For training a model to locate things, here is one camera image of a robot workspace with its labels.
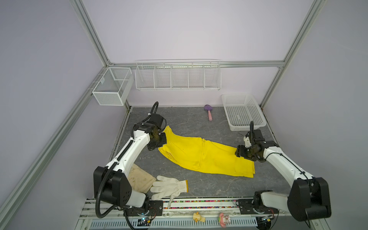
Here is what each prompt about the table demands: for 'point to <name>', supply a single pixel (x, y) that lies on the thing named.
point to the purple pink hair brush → (209, 108)
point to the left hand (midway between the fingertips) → (162, 144)
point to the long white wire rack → (178, 74)
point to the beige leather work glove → (141, 179)
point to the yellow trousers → (206, 154)
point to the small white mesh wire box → (113, 88)
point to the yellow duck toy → (196, 217)
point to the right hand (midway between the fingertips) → (240, 153)
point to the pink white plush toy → (224, 219)
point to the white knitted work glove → (165, 188)
